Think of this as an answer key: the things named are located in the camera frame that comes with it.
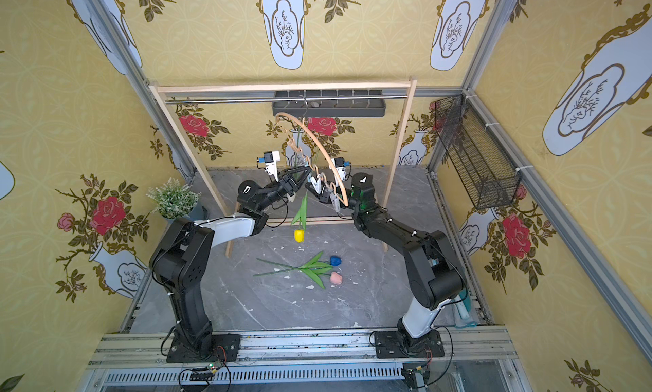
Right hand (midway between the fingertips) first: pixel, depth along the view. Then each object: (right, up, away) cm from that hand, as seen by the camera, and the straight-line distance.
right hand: (304, 191), depth 78 cm
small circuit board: (-27, -52, -7) cm, 59 cm away
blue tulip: (+9, -25, +11) cm, 29 cm away
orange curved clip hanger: (-8, +21, +37) cm, 44 cm away
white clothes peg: (+4, +2, -4) cm, 6 cm away
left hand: (+3, +6, 0) cm, 7 cm away
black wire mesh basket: (+70, +6, +22) cm, 74 cm away
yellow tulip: (-2, -14, +2) cm, 14 cm away
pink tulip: (+2, -28, +9) cm, 30 cm away
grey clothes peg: (+10, -3, -10) cm, 14 cm away
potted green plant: (-47, -4, +10) cm, 48 cm away
